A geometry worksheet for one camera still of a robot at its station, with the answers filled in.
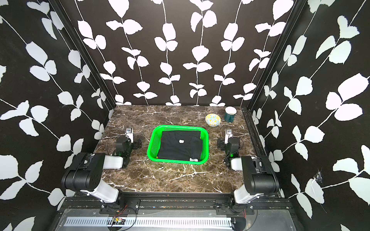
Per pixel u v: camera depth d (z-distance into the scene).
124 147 0.72
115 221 0.71
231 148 0.72
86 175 0.45
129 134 0.82
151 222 0.70
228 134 0.80
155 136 0.94
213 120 1.11
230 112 1.04
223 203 0.75
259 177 0.46
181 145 0.92
